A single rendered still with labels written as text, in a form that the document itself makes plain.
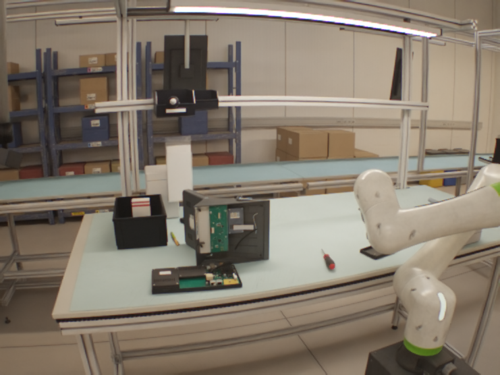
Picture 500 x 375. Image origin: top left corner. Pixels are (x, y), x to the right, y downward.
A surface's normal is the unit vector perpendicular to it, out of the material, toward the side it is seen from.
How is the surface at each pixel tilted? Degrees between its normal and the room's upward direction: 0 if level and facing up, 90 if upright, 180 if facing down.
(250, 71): 90
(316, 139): 90
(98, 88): 90
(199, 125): 90
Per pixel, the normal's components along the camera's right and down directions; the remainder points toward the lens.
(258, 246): -0.11, 0.25
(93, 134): 0.29, 0.24
